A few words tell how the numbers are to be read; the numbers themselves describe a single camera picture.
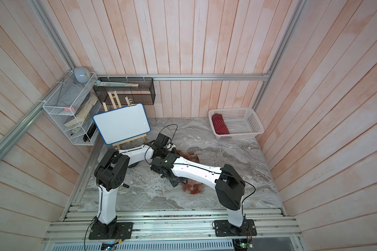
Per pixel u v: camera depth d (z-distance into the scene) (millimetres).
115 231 706
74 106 763
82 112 798
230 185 451
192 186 819
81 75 819
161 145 798
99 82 902
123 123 893
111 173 544
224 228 733
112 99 880
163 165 572
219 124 1108
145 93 1067
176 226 760
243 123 1184
